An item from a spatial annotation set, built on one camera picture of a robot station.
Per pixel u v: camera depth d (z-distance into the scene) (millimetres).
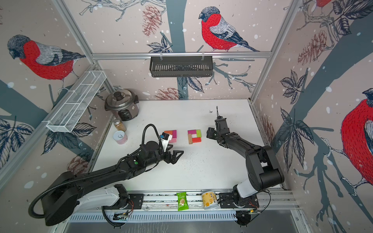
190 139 974
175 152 699
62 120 699
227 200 728
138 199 744
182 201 728
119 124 952
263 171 445
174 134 1009
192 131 1007
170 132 1011
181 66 1057
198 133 1007
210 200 684
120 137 927
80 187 432
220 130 725
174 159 699
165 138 699
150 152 602
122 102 943
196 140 974
